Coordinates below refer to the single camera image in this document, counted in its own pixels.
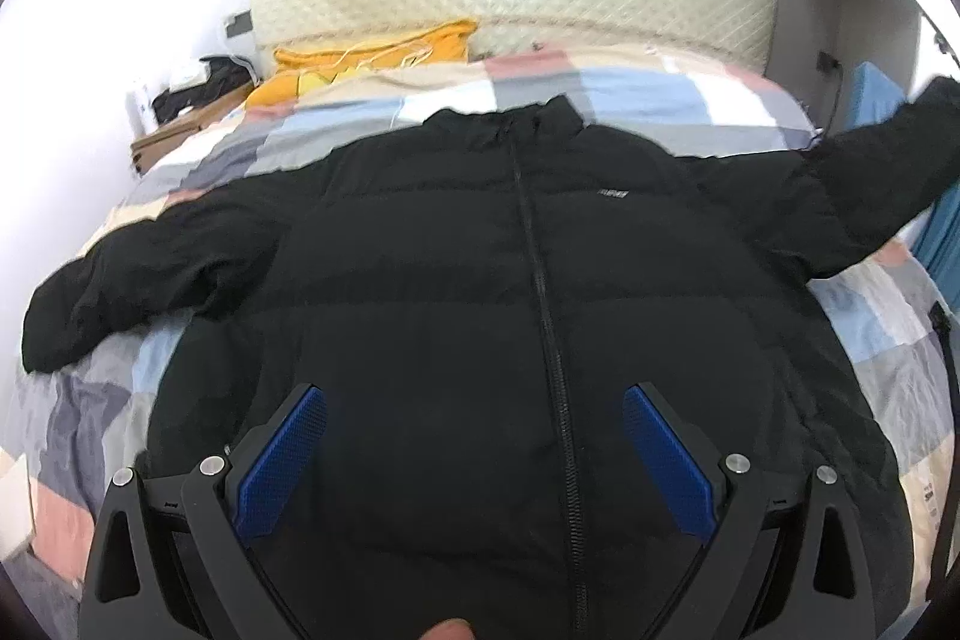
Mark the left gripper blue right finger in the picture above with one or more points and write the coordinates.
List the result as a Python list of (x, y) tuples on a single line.
[(780, 554)]

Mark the black puffer jacket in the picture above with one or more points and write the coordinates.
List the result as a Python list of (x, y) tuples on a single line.
[(474, 295)]

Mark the person's left hand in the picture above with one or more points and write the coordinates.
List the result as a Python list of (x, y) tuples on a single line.
[(451, 629)]

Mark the wooden nightstand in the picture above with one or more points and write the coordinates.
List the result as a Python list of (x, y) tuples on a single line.
[(147, 151)]

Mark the checkered patchwork bed quilt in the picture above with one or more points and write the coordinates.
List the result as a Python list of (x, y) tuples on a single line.
[(63, 435)]

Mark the yellow pillow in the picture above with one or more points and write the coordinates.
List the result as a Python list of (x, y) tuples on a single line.
[(304, 69)]

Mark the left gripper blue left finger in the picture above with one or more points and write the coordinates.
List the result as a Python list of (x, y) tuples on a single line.
[(171, 556)]

